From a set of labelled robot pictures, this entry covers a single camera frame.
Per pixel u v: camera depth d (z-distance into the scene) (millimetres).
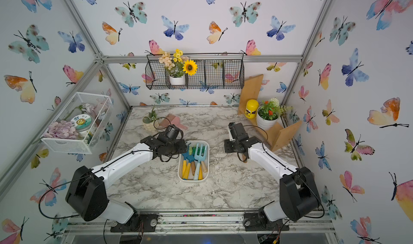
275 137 862
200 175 858
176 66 864
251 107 984
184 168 872
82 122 654
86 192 419
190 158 914
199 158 910
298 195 422
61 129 596
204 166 884
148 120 1042
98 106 789
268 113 880
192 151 950
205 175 876
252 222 739
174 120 1140
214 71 983
